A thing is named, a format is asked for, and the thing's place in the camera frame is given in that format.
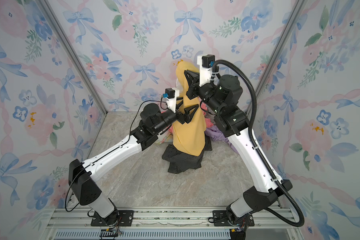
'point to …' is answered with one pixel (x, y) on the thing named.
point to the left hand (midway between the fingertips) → (192, 99)
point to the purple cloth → (216, 134)
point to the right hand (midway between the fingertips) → (186, 70)
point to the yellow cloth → (189, 137)
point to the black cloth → (180, 161)
